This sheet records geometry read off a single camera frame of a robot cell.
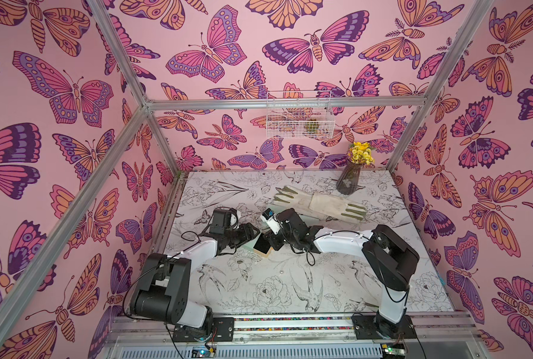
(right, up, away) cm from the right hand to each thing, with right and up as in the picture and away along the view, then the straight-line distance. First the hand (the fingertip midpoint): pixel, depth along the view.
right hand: (266, 232), depth 90 cm
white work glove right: (+33, +10, +16) cm, 38 cm away
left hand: (-4, 0, +1) cm, 4 cm away
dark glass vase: (+38, +23, +15) cm, 47 cm away
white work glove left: (+15, +13, +19) cm, 27 cm away
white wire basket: (+16, +50, +7) cm, 53 cm away
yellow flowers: (+39, +32, +3) cm, 51 cm away
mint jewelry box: (-2, -6, +2) cm, 7 cm away
